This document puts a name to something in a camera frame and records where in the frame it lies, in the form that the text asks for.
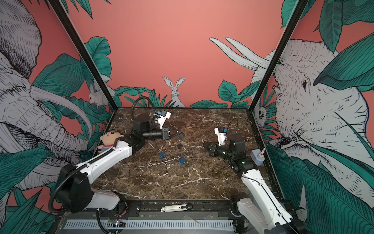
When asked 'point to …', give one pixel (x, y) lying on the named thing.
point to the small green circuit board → (117, 224)
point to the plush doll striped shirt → (108, 139)
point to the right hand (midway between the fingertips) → (202, 144)
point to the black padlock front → (181, 135)
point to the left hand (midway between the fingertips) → (181, 131)
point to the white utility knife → (177, 207)
